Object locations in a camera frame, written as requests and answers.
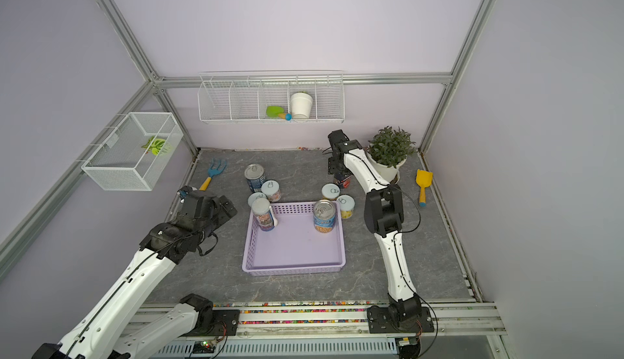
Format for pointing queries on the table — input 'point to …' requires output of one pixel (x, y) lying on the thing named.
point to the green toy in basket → (153, 144)
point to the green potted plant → (390, 145)
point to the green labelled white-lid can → (255, 196)
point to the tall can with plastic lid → (262, 214)
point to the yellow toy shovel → (424, 179)
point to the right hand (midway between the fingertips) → (341, 167)
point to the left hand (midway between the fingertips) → (223, 211)
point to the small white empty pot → (301, 104)
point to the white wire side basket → (136, 153)
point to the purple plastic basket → (293, 246)
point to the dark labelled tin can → (345, 183)
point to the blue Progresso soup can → (324, 216)
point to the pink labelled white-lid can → (271, 189)
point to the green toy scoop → (275, 111)
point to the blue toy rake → (212, 172)
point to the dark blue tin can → (254, 174)
